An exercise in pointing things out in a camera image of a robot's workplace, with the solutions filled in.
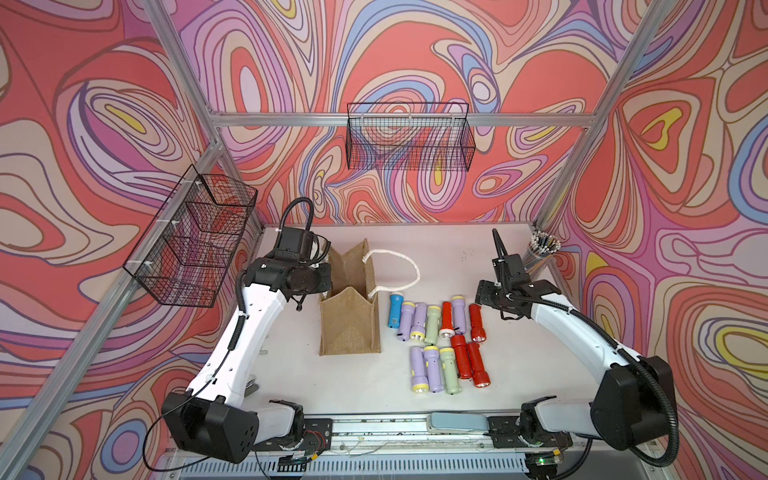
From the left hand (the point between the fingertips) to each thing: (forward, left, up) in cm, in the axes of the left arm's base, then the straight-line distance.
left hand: (332, 279), depth 77 cm
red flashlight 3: (-18, -40, -20) cm, 48 cm away
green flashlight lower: (-20, -32, -21) cm, 43 cm away
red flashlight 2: (-13, -36, -20) cm, 43 cm away
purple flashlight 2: (-5, -23, -20) cm, 31 cm away
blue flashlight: (+5, -18, -20) cm, 27 cm away
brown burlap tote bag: (-7, -4, -8) cm, 12 cm away
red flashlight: (-5, -42, -20) cm, 47 cm away
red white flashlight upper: (-2, -33, -20) cm, 39 cm away
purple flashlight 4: (-20, -23, -20) cm, 36 cm away
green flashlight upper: (-3, -28, -20) cm, 35 cm away
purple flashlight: (0, -21, -19) cm, 28 cm away
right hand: (0, -44, -12) cm, 46 cm away
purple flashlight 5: (-15, -27, -20) cm, 37 cm away
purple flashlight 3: (+1, -37, -20) cm, 42 cm away
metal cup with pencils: (+16, -62, -4) cm, 64 cm away
